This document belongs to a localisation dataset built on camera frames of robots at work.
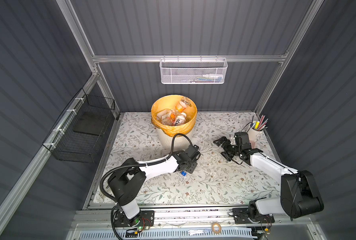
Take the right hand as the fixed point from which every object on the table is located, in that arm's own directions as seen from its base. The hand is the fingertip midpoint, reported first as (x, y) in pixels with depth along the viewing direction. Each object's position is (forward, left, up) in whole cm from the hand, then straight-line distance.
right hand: (218, 147), depth 89 cm
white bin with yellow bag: (0, +30, +18) cm, 35 cm away
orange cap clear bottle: (+19, +20, +19) cm, 34 cm away
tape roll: (-40, +7, -9) cm, 42 cm away
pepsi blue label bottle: (-14, +21, -5) cm, 26 cm away
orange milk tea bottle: (+13, +23, +11) cm, 28 cm away
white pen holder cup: (+10, -24, -2) cm, 27 cm away
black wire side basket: (-5, +73, +20) cm, 75 cm away
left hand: (-9, +16, -5) cm, 19 cm away
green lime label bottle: (+15, +32, +13) cm, 38 cm away
